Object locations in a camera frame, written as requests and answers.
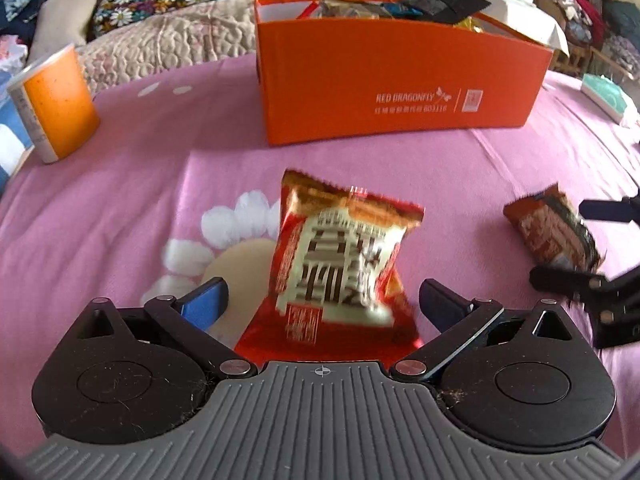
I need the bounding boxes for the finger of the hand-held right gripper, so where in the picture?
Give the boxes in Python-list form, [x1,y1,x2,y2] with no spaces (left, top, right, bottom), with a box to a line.
[579,192,640,223]
[529,265,640,351]

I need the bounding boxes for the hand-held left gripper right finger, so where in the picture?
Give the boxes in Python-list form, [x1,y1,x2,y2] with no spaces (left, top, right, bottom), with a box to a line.
[390,278,586,382]

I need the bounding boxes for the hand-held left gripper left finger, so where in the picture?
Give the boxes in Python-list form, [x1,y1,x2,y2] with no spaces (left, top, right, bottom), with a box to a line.
[60,276,257,380]

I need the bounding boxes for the brown red snack packet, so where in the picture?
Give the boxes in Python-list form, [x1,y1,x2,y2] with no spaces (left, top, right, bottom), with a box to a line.
[502,183,603,273]

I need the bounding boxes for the red foil snack packet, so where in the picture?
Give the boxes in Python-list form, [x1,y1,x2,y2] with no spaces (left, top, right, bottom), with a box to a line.
[234,267,423,363]

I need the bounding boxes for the red and cream snack packet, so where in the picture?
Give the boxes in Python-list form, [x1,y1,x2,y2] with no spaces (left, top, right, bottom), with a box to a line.
[267,169,427,348]

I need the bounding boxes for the yellow snack packet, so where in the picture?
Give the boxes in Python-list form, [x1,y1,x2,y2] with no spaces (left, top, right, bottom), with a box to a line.
[452,15,488,34]

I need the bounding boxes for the orange cardboard box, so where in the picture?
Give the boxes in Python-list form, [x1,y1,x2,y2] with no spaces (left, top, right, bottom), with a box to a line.
[252,0,553,147]

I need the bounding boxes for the silver and orange snack packet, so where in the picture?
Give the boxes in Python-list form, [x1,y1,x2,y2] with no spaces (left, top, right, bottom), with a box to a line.
[320,0,386,18]

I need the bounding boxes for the teal tissue pack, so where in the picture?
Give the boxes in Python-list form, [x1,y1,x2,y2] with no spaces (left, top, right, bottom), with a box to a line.
[580,72,633,123]

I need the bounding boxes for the pile of colourful clothes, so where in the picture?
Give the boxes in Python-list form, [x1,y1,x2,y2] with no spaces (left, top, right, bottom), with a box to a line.
[510,0,640,81]

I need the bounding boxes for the white cloth cover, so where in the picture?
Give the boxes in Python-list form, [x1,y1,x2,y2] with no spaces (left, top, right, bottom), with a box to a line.
[470,0,571,56]

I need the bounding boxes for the orange paper cup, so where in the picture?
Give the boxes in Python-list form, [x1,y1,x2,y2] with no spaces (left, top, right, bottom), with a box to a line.
[6,42,101,165]

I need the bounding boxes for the blue striped blanket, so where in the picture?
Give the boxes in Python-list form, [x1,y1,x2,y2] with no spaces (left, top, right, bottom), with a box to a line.
[0,100,36,191]

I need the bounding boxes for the floral crochet cushion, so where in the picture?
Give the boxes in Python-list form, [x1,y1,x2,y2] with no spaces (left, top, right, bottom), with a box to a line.
[92,0,261,38]

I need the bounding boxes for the beige pillow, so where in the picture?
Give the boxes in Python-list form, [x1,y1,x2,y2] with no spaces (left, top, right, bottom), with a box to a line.
[27,0,106,63]

